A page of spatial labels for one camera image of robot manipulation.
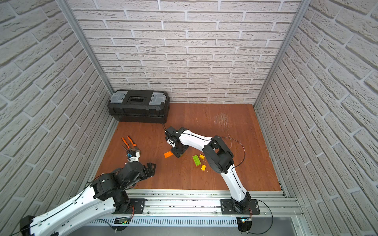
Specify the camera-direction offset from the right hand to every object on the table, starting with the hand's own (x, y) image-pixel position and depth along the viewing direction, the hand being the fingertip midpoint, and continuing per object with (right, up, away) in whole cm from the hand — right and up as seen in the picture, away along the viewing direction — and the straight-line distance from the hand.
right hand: (182, 151), depth 94 cm
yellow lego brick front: (+14, -8, -7) cm, 18 cm away
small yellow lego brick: (+13, -3, -4) cm, 14 cm away
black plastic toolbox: (-29, +30, +3) cm, 42 cm away
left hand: (-14, -4, -18) cm, 23 cm away
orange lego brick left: (-9, -2, -2) cm, 9 cm away
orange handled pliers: (-37, +3, +2) cm, 37 cm away
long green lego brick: (+10, -4, -7) cm, 13 cm away
